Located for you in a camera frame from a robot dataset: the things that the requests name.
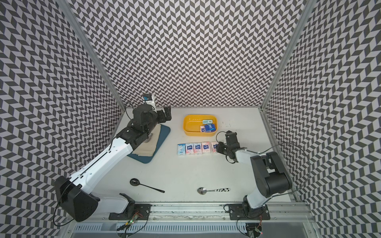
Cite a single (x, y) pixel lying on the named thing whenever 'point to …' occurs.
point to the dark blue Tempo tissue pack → (210, 128)
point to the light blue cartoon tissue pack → (181, 149)
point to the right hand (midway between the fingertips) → (217, 149)
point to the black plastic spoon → (136, 182)
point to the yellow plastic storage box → (191, 124)
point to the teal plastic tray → (164, 134)
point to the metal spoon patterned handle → (202, 191)
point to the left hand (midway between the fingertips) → (162, 109)
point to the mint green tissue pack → (207, 121)
